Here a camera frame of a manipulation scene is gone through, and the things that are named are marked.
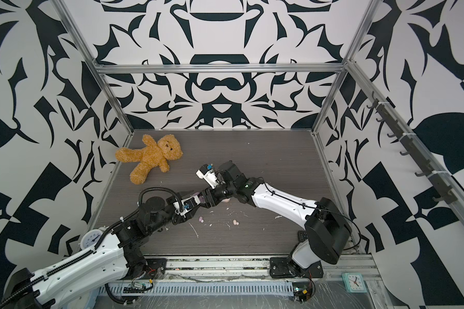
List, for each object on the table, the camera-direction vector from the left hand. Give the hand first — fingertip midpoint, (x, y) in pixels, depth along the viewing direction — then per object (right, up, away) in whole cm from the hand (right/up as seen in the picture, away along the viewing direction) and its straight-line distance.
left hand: (194, 192), depth 75 cm
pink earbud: (+16, -15, +10) cm, 24 cm away
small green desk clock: (+59, -32, -5) cm, 67 cm away
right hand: (+2, -2, -2) cm, 4 cm away
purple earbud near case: (+1, -14, +11) cm, 18 cm away
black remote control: (+44, -19, +6) cm, 48 cm away
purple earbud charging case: (+4, 0, -8) cm, 9 cm away
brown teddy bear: (-26, +14, +24) cm, 38 cm away
